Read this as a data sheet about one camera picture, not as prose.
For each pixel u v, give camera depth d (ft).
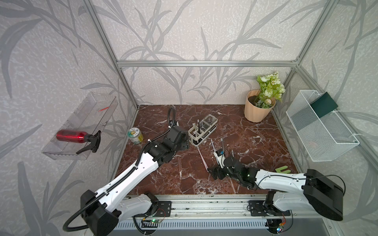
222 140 3.27
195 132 3.02
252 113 3.34
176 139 1.83
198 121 2.91
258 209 2.45
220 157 2.33
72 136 1.86
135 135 3.07
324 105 2.32
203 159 2.99
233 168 2.03
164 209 2.37
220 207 2.47
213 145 3.18
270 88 2.99
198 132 3.05
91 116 2.47
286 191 1.69
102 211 1.21
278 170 2.85
